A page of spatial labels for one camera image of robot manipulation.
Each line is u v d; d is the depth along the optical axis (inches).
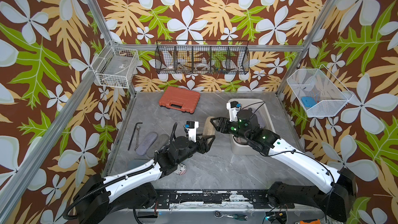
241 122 21.7
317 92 32.8
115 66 34.1
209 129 27.7
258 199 29.1
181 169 31.8
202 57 38.7
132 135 38.6
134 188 19.3
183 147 21.6
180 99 43.5
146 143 35.7
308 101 31.6
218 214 28.2
